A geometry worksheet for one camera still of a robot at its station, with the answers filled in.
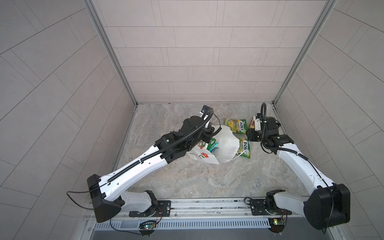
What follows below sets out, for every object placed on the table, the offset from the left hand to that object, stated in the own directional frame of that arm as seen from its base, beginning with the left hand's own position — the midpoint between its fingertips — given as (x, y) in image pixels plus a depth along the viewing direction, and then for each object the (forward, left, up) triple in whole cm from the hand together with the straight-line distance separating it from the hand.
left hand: (216, 124), depth 64 cm
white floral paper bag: (0, -9, -20) cm, 22 cm away
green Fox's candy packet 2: (+4, -21, -31) cm, 37 cm away
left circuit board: (-35, +29, -28) cm, 53 cm away
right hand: (+8, -20, -18) cm, 28 cm away
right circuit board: (-34, -29, -32) cm, 55 cm away
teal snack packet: (0, -1, -24) cm, 24 cm away
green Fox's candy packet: (+20, -19, -31) cm, 41 cm away
